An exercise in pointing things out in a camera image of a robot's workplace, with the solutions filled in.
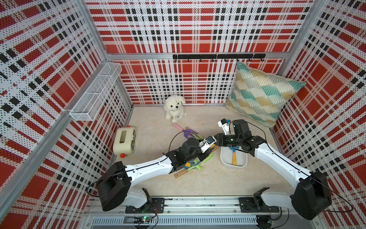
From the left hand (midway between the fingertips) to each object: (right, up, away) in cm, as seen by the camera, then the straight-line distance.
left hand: (210, 143), depth 78 cm
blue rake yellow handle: (+17, -10, +13) cm, 24 cm away
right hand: (+1, +2, -1) cm, 2 cm away
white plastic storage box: (+12, -11, +12) cm, 20 cm away
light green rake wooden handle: (-7, -15, +7) cm, 18 cm away
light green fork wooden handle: (+5, -5, +15) cm, 17 cm away
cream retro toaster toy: (-53, 0, +10) cm, 54 cm away
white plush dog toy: (-23, +23, +19) cm, 38 cm away
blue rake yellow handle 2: (-10, -14, +8) cm, 19 cm away
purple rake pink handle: (-13, +3, +23) cm, 27 cm away
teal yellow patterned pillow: (+34, +28, +13) cm, 46 cm away
